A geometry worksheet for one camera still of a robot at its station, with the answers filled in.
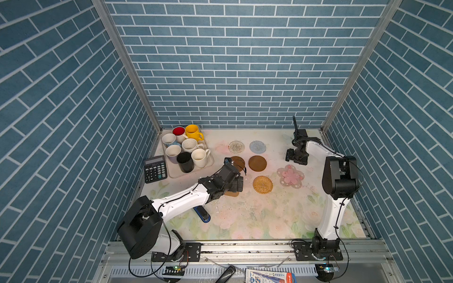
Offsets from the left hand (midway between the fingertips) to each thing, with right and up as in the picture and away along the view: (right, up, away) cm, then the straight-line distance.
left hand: (235, 180), depth 85 cm
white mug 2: (-20, +11, +13) cm, 27 cm away
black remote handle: (-4, -32, -20) cm, 38 cm away
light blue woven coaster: (+14, +16, +26) cm, 34 cm away
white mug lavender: (-37, +14, +16) cm, 42 cm away
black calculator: (-46, +4, +13) cm, 48 cm away
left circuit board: (-25, -35, -13) cm, 45 cm away
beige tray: (-36, +4, +14) cm, 39 cm away
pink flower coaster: (+31, 0, +13) cm, 34 cm away
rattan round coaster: (+15, -4, +8) cm, 17 cm away
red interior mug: (-35, +25, +23) cm, 49 cm away
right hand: (+33, +10, +16) cm, 38 cm away
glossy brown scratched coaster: (+2, +7, +17) cm, 18 cm away
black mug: (-27, +8, +9) cm, 30 cm away
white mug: (-27, +17, +20) cm, 38 cm away
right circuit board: (+38, -33, -14) cm, 52 cm away
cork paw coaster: (-2, -8, +6) cm, 10 cm away
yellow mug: (-27, +25, +23) cm, 43 cm away
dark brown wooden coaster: (+13, +6, +18) cm, 23 cm away
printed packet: (+9, -34, -17) cm, 39 cm away
